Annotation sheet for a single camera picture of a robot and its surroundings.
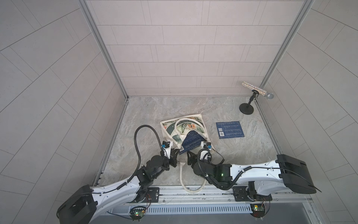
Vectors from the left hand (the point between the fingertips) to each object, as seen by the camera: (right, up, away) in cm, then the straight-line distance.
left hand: (182, 149), depth 78 cm
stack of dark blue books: (+7, +3, +9) cm, 11 cm away
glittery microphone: (+54, +31, +9) cm, 63 cm away
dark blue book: (+33, +8, +18) cm, 38 cm away
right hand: (+5, -3, -1) cm, 6 cm away
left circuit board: (-21, -26, -13) cm, 36 cm away
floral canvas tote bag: (-4, +12, -3) cm, 13 cm away
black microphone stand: (+50, +23, +31) cm, 63 cm away
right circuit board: (+38, -27, -10) cm, 48 cm away
